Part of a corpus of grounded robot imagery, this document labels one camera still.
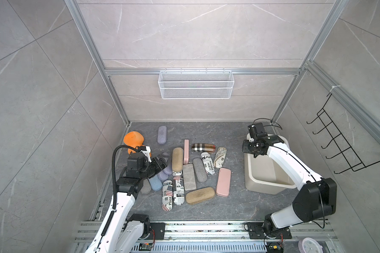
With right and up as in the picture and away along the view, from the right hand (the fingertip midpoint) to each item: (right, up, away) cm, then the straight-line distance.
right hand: (248, 147), depth 86 cm
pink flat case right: (-14, -20, +2) cm, 24 cm away
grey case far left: (-57, -22, -2) cm, 61 cm away
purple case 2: (-45, -13, +1) cm, 47 cm away
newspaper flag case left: (-45, -25, -5) cm, 52 cm away
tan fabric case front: (-28, -25, -5) cm, 37 cm away
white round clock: (+20, -42, -18) cm, 50 cm away
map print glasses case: (-14, -7, +9) cm, 18 cm away
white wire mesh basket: (-29, +40, +14) cm, 51 cm away
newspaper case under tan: (-41, -16, +4) cm, 44 cm away
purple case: (-53, +7, +21) cm, 58 cm away
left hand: (-44, -5, -10) cm, 45 cm away
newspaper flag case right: (-39, -23, -3) cm, 45 cm away
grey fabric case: (-27, -14, +4) cm, 30 cm away
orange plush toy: (-70, +4, +14) cm, 71 cm away
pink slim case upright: (-35, -3, +9) cm, 37 cm away
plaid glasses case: (-24, -1, +15) cm, 29 cm away
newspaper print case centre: (-22, -10, +6) cm, 25 cm away
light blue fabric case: (-52, -20, 0) cm, 56 cm away
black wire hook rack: (+30, -3, -28) cm, 41 cm away
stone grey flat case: (-33, -19, 0) cm, 38 cm away
